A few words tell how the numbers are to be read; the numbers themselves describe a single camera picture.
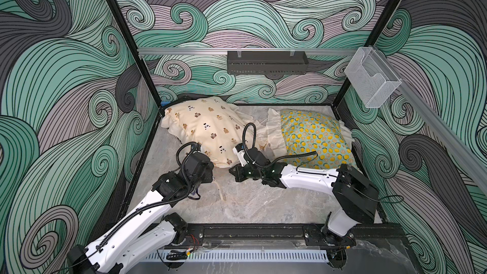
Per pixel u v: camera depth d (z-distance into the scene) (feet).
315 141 3.06
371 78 2.70
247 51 3.04
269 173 2.12
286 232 2.47
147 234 1.83
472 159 1.68
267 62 3.13
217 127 2.93
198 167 1.83
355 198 1.36
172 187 1.63
